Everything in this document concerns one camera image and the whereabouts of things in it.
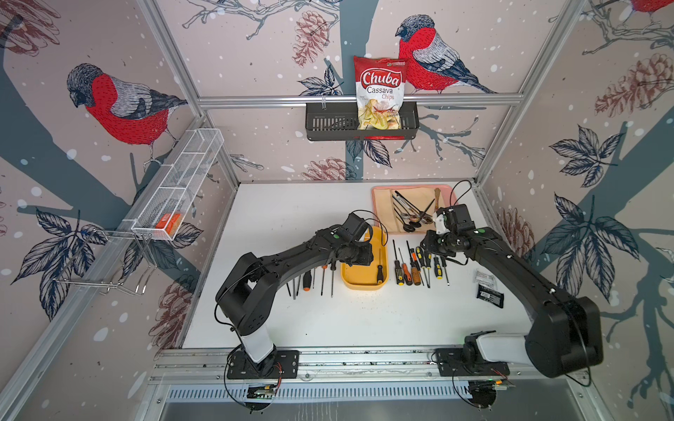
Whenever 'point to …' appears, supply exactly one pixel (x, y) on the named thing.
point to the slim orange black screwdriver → (405, 274)
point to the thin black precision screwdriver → (421, 262)
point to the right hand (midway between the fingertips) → (422, 241)
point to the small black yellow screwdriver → (429, 257)
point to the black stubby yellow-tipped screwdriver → (380, 267)
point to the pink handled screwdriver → (288, 288)
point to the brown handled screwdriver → (416, 274)
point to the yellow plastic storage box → (374, 276)
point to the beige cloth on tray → (422, 198)
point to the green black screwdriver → (298, 285)
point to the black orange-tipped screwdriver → (307, 281)
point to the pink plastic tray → (451, 198)
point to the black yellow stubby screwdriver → (438, 271)
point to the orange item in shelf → (172, 224)
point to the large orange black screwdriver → (324, 267)
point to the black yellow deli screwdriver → (294, 289)
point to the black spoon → (408, 216)
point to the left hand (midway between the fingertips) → (375, 254)
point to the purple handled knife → (437, 191)
